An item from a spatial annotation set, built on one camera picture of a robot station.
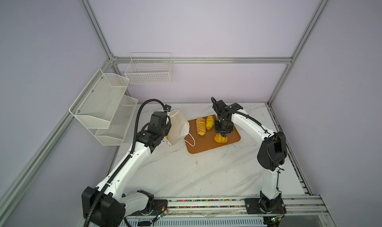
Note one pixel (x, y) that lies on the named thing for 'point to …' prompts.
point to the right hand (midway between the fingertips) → (218, 131)
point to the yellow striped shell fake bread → (219, 138)
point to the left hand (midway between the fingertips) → (159, 121)
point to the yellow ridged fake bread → (201, 126)
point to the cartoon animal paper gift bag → (179, 129)
